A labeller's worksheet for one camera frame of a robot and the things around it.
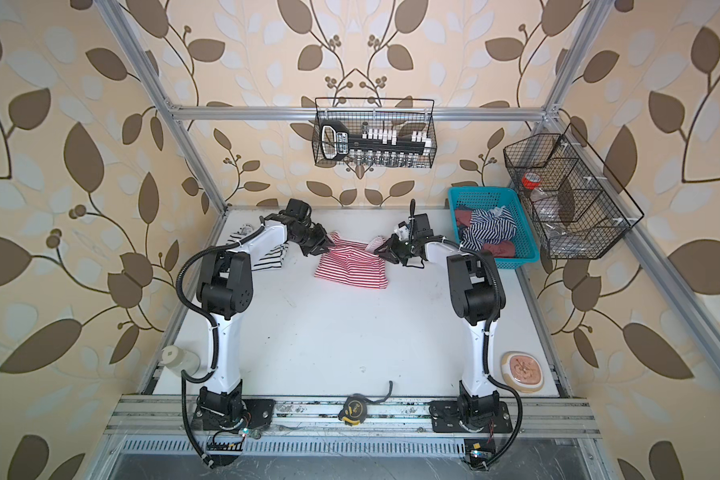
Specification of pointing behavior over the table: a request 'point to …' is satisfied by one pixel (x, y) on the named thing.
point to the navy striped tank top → (488, 226)
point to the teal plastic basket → (486, 197)
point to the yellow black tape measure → (354, 409)
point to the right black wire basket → (577, 207)
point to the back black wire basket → (403, 128)
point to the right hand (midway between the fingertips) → (377, 253)
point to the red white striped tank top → (353, 262)
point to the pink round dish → (522, 372)
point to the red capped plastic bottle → (547, 211)
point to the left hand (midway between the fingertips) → (335, 240)
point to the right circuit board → (477, 451)
